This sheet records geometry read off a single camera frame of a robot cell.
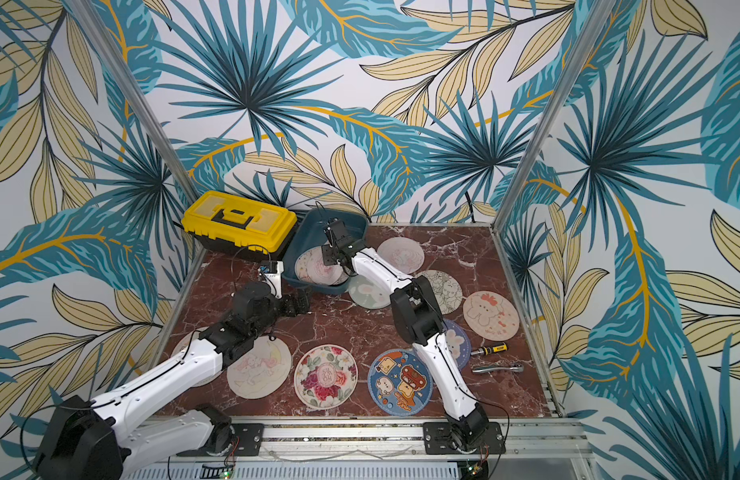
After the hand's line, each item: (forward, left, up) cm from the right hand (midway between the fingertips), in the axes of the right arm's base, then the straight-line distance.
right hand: (332, 250), depth 102 cm
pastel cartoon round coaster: (-1, +12, -7) cm, 14 cm away
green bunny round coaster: (-13, -12, -8) cm, 19 cm away
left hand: (-22, +7, +9) cm, 25 cm away
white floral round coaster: (-9, -4, -5) cm, 11 cm away
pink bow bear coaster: (-21, -52, -9) cm, 57 cm away
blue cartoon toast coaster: (-42, -20, -8) cm, 47 cm away
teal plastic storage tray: (+14, +10, -6) cm, 19 cm away
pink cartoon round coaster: (-1, +8, -7) cm, 11 cm away
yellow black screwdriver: (-33, -46, -7) cm, 57 cm away
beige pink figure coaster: (-37, +18, -8) cm, 42 cm away
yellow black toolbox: (+3, +25, +9) cm, 27 cm away
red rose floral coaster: (-39, 0, -8) cm, 40 cm away
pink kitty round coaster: (+5, -26, -8) cm, 28 cm away
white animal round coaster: (-29, +43, -7) cm, 53 cm away
